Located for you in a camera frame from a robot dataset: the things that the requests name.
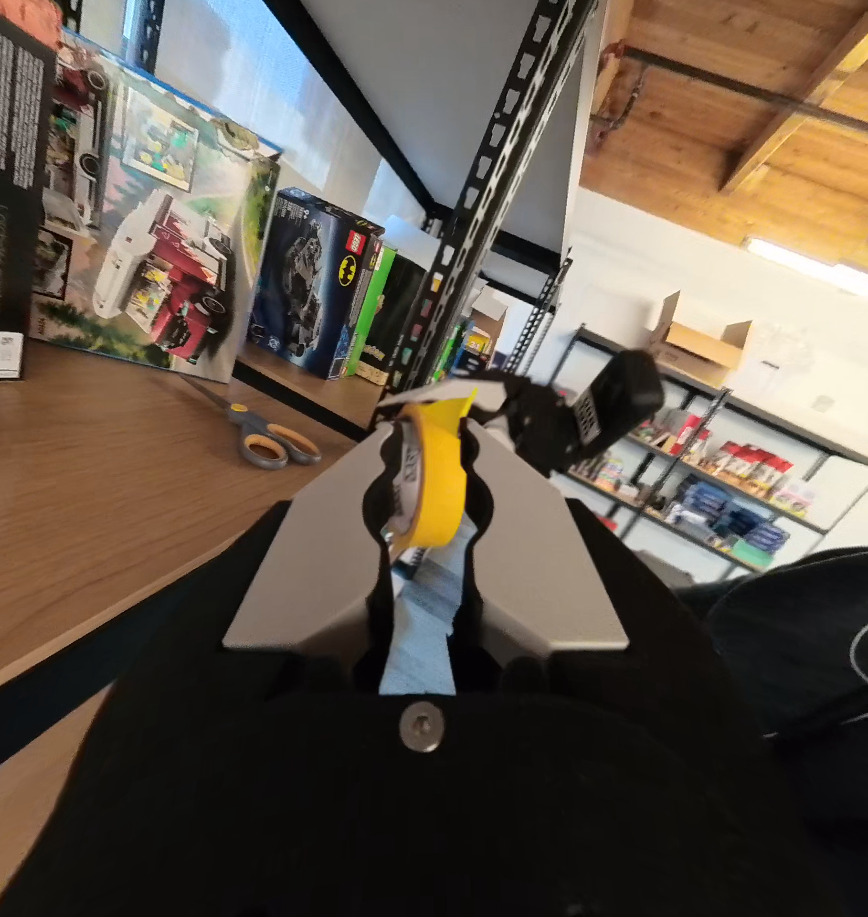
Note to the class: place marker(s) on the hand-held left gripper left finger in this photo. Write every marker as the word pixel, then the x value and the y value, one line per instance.
pixel 312 573

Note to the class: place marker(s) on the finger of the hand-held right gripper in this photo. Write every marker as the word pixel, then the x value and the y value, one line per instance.
pixel 441 390
pixel 495 423

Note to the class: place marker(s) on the ceiling light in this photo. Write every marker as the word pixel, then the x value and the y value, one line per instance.
pixel 799 258

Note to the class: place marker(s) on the car picture toy box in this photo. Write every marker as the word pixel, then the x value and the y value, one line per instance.
pixel 176 236

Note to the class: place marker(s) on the black metal shelving unit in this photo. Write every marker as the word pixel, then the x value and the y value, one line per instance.
pixel 505 143

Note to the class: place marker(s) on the stack of blue boxes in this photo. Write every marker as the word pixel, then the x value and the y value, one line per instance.
pixel 727 519

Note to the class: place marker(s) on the black metal storage rack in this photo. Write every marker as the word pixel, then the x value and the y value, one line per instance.
pixel 720 401

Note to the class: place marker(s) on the row of assorted toy boxes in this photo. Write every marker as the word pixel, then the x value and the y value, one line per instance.
pixel 470 344

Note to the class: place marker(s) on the open cardboard box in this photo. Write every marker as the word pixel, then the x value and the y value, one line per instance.
pixel 699 344

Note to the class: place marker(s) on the green toy box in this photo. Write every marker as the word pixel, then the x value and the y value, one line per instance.
pixel 369 308

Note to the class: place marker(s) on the dark blue toy box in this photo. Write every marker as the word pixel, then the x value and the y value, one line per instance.
pixel 298 286

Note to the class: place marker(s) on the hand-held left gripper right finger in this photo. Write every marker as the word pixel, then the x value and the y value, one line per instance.
pixel 541 573

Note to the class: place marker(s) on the black ceiling pipe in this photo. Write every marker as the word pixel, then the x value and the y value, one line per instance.
pixel 727 82

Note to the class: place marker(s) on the wooden desk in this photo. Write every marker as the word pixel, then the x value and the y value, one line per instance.
pixel 119 487

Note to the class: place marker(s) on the person's dark t-shirt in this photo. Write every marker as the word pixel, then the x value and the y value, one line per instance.
pixel 799 630

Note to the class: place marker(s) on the yellow tape roll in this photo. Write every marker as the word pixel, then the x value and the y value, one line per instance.
pixel 441 487

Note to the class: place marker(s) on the grey and yellow scissors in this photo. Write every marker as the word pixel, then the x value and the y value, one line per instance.
pixel 276 448

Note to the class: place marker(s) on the black toy box white text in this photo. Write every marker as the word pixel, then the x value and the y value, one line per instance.
pixel 11 215

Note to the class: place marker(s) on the row of red packets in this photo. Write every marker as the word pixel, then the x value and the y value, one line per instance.
pixel 753 465

